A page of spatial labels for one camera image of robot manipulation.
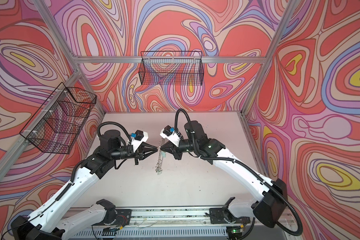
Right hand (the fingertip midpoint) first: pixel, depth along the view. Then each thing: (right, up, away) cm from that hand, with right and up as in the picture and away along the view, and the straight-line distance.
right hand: (164, 151), depth 68 cm
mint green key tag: (0, -2, +1) cm, 2 cm away
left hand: (-3, +1, -2) cm, 4 cm away
